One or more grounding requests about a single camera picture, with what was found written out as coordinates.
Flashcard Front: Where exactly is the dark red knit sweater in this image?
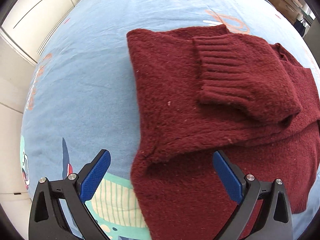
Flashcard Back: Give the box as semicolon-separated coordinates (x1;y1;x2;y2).
127;25;319;239

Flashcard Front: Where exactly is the blue cartoon print bedsheet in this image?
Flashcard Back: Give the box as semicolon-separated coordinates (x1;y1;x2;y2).
20;0;319;239

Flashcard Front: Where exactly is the dark blue bag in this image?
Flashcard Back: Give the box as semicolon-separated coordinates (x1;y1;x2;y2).
293;16;306;37

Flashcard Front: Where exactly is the white wardrobe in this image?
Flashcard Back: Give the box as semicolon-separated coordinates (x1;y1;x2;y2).
1;0;80;62

